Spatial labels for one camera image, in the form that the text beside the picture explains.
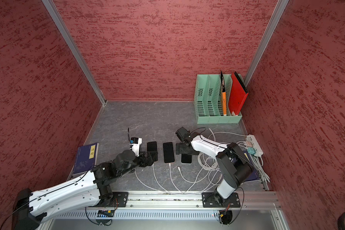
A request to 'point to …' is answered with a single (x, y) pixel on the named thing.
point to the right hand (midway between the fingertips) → (185, 153)
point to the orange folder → (224, 95)
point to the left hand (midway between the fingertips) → (151, 155)
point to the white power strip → (255, 144)
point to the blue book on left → (86, 158)
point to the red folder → (239, 94)
